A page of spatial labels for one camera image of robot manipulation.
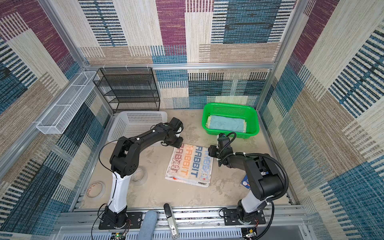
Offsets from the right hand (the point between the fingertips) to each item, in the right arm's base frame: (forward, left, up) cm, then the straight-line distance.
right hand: (212, 151), depth 96 cm
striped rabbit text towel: (-9, +14, -1) cm, 16 cm away
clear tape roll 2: (-21, +67, -2) cm, 70 cm away
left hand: (+6, +21, +2) cm, 22 cm away
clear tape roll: (-16, +42, +4) cm, 45 cm away
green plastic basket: (+28, -29, +4) cm, 41 cm away
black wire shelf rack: (+42, +57, +18) cm, 73 cm away
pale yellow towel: (+19, -11, +4) cm, 22 cm away
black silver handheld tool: (-41, +22, +4) cm, 46 cm away
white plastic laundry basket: (+24, +58, +1) cm, 63 cm away
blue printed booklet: (-20, -16, +1) cm, 26 cm away
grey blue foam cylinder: (-39, +34, +3) cm, 52 cm away
